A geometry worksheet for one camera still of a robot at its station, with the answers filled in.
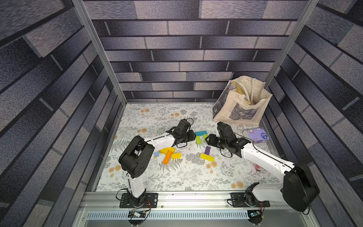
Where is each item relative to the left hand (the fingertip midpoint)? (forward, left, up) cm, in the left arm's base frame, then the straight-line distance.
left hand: (196, 135), depth 91 cm
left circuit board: (-42, +32, -9) cm, 54 cm away
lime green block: (+1, -2, -7) cm, 8 cm away
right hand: (-4, -6, +3) cm, 8 cm away
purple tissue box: (+1, -42, -1) cm, 42 cm away
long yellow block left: (-8, +20, -7) cm, 23 cm away
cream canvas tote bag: (+15, -29, +19) cm, 38 cm away
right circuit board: (-42, -30, -11) cm, 53 cm away
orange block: (-12, +19, -8) cm, 24 cm away
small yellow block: (-11, +13, -8) cm, 18 cm away
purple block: (-7, -8, -7) cm, 13 cm away
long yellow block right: (-12, -7, -7) cm, 15 cm away
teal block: (+6, -4, -7) cm, 10 cm away
